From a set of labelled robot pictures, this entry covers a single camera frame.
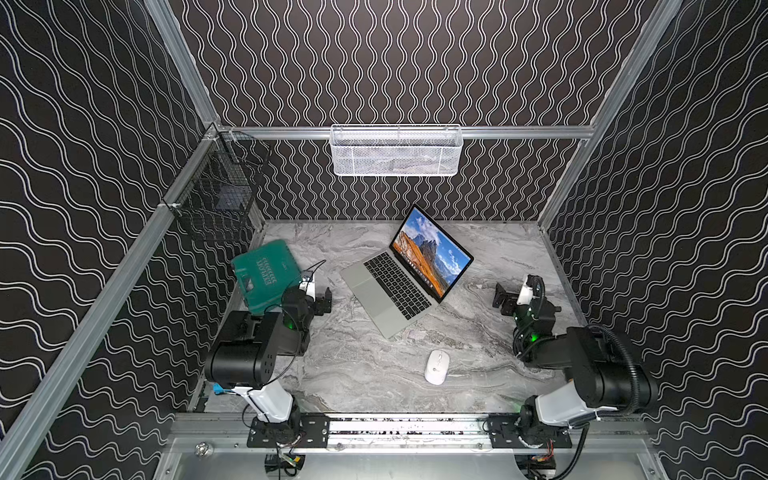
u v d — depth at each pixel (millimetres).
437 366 834
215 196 932
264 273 999
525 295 814
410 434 761
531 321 706
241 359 481
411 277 1033
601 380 450
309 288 842
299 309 740
